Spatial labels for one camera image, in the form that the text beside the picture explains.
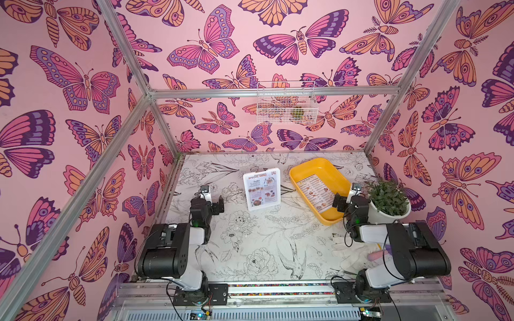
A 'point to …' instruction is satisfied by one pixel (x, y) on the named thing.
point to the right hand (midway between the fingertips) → (350, 194)
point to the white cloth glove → (353, 257)
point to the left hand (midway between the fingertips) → (212, 194)
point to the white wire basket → (286, 102)
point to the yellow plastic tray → (324, 170)
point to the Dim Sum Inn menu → (316, 192)
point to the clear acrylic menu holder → (245, 183)
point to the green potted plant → (388, 202)
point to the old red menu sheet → (263, 188)
